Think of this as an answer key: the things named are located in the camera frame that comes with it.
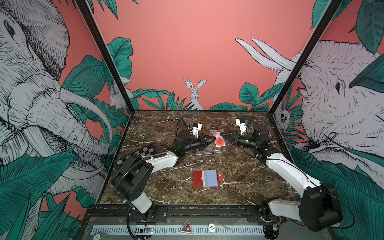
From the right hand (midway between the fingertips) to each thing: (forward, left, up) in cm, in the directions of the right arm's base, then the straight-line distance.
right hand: (221, 135), depth 75 cm
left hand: (-1, +2, -1) cm, 2 cm away
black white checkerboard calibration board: (+2, +45, -21) cm, 50 cm away
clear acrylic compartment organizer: (+6, +3, -25) cm, 26 cm away
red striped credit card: (-1, +1, -5) cm, 5 cm away
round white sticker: (-37, +5, -24) cm, 45 cm away
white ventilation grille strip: (-38, +23, -25) cm, 51 cm away
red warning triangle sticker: (-37, +17, -24) cm, 47 cm away
